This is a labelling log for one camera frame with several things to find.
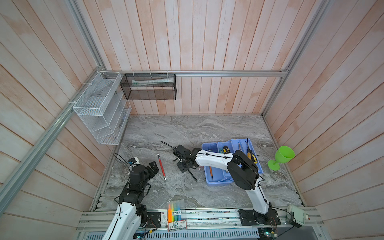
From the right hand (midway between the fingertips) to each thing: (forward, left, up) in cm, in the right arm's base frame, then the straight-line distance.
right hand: (182, 165), depth 94 cm
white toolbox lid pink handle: (-28, -57, +5) cm, 63 cm away
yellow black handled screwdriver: (+4, -40, +12) cm, 42 cm away
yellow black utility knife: (+7, -27, +9) cm, 29 cm away
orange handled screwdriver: (-4, -18, 0) cm, 18 cm away
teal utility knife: (+6, -24, +8) cm, 26 cm away
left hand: (-6, +18, +8) cm, 20 cm away
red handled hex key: (-2, +13, 0) cm, 13 cm away
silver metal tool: (+7, -35, +11) cm, 37 cm away
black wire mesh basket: (+47, +25, +26) cm, 60 cm away
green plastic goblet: (0, -56, +15) cm, 58 cm away
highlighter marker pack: (-28, +1, +2) cm, 28 cm away
